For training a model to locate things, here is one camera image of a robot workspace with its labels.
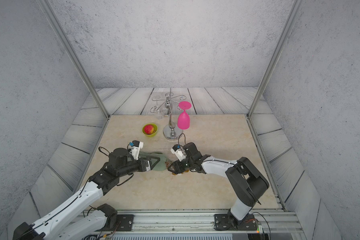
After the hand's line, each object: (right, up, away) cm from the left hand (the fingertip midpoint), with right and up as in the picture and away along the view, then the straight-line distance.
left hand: (156, 160), depth 75 cm
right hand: (+7, -6, +11) cm, 14 cm away
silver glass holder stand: (+5, +13, +36) cm, 38 cm away
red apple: (-11, +15, +30) cm, 36 cm away
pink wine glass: (+13, +21, +16) cm, 29 cm away
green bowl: (-7, +15, +33) cm, 37 cm away
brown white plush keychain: (+4, -4, +12) cm, 14 cm away
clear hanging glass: (-4, +24, +31) cm, 39 cm away
